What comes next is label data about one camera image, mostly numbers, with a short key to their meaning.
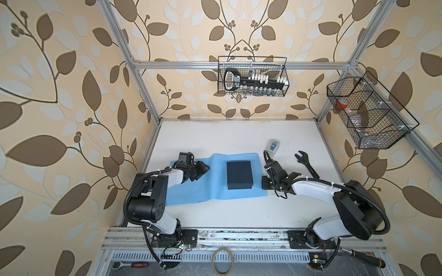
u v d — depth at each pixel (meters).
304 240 0.72
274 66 0.91
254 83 0.84
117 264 0.68
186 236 0.76
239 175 0.87
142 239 0.75
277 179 0.70
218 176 0.91
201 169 0.85
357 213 0.43
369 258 0.70
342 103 0.89
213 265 0.67
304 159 0.99
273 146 1.02
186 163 0.77
